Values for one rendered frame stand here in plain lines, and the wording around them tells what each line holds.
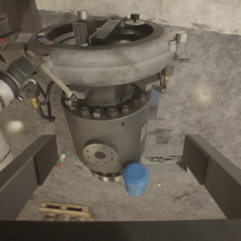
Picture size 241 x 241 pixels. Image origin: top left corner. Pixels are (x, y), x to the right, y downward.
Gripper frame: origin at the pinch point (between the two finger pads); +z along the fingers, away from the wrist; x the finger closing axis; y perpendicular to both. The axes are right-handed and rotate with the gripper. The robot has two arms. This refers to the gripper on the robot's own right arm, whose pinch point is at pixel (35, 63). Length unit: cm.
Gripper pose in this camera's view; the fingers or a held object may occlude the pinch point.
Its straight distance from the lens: 66.0
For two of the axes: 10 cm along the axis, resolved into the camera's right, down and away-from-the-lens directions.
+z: 1.9, -6.5, 7.4
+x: 7.5, -3.9, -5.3
